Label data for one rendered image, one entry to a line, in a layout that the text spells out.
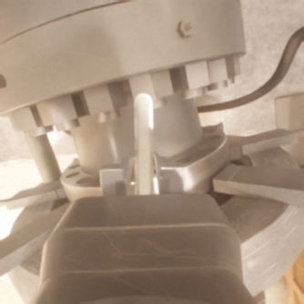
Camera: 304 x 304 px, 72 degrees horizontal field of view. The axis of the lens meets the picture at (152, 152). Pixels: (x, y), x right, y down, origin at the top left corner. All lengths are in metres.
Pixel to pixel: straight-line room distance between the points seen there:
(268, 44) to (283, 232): 1.05
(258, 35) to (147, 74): 1.02
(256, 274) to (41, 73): 0.39
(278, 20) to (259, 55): 0.17
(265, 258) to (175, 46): 0.31
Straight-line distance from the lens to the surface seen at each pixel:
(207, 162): 0.44
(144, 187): 0.17
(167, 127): 0.44
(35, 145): 0.86
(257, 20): 1.30
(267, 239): 0.36
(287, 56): 0.52
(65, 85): 0.31
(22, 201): 0.71
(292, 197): 0.40
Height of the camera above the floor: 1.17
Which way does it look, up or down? 73 degrees down
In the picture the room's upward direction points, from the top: 170 degrees counter-clockwise
